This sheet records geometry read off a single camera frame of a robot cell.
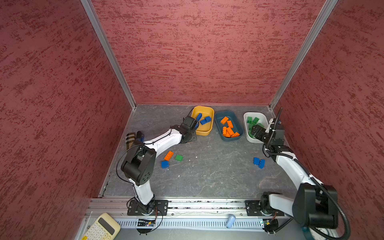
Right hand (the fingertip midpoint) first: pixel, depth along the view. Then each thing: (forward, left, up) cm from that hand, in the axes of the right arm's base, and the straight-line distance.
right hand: (256, 131), depth 88 cm
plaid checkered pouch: (+3, +80, -10) cm, 81 cm away
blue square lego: (+21, +27, -12) cm, 36 cm away
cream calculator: (-43, +81, -12) cm, 92 cm away
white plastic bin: (+17, -13, -10) cm, 24 cm away
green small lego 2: (-9, +48, -14) cm, 50 cm away
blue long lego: (+23, +34, -11) cm, 42 cm away
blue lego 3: (-13, +56, -14) cm, 59 cm away
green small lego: (+20, -5, -12) cm, 24 cm away
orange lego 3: (+9, +16, -12) cm, 22 cm away
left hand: (0, +39, -7) cm, 40 cm away
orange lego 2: (+16, +11, -13) cm, 23 cm away
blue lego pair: (-14, -2, -14) cm, 20 cm away
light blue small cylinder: (-42, +21, -11) cm, 49 cm away
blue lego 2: (-3, +36, +12) cm, 38 cm away
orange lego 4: (+10, +12, -12) cm, 20 cm away
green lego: (+19, -9, -13) cm, 25 cm away
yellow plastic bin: (+12, +30, -13) cm, 35 cm away
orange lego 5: (-7, +54, -13) cm, 56 cm away
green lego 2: (+15, -11, -12) cm, 22 cm away
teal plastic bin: (+25, +18, -14) cm, 34 cm away
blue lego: (+19, +31, -14) cm, 39 cm away
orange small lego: (+8, +8, -14) cm, 17 cm away
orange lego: (+20, +15, -13) cm, 28 cm away
